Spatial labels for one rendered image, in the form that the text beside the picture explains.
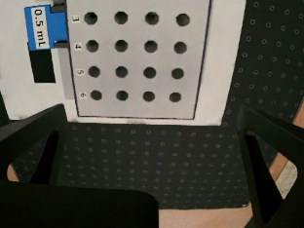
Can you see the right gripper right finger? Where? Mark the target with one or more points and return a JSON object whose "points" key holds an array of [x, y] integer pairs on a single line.
{"points": [[269, 209]]}

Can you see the black perforated breadboard plate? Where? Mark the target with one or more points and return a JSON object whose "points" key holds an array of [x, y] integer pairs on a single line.
{"points": [[199, 167]]}

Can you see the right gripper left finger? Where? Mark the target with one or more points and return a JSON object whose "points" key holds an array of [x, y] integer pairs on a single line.
{"points": [[18, 137]]}

